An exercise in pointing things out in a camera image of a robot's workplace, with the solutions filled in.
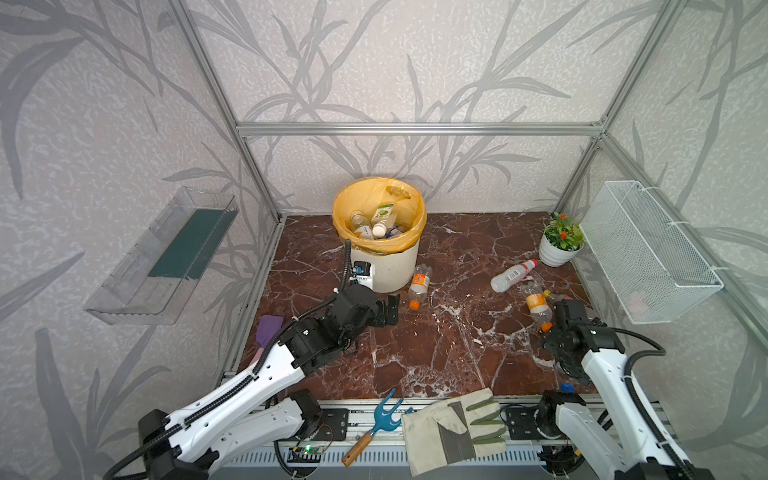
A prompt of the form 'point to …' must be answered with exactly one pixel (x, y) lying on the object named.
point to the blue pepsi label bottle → (394, 232)
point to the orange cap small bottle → (419, 285)
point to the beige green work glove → (449, 433)
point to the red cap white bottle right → (510, 275)
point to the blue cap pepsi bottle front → (568, 387)
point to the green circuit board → (305, 454)
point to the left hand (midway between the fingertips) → (386, 297)
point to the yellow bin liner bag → (408, 205)
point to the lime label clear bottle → (382, 216)
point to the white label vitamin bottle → (362, 225)
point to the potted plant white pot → (561, 240)
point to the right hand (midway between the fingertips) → (559, 351)
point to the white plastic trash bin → (392, 272)
